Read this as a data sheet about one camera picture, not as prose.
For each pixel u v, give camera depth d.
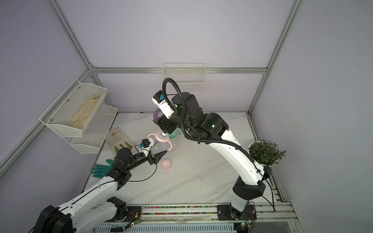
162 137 0.67
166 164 0.88
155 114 0.56
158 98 0.45
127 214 0.73
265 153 0.76
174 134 0.52
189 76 0.93
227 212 0.73
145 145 0.63
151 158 0.67
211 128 0.38
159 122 0.48
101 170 0.88
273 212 0.76
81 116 0.78
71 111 0.79
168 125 0.50
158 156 0.69
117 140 1.04
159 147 0.75
